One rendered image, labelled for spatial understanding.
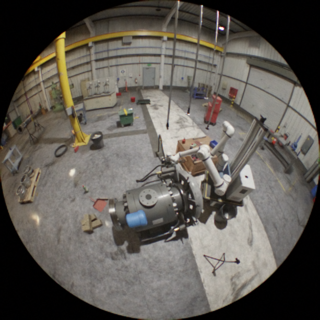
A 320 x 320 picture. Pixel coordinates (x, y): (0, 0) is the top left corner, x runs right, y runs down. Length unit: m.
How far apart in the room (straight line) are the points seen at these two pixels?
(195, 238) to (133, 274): 1.25
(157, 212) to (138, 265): 1.16
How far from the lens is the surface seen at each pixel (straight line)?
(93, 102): 7.02
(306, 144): 8.70
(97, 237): 2.32
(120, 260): 2.18
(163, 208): 1.31
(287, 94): 9.40
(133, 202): 1.31
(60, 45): 3.97
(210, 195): 2.20
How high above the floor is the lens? 2.08
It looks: 46 degrees down
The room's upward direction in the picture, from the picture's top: 4 degrees clockwise
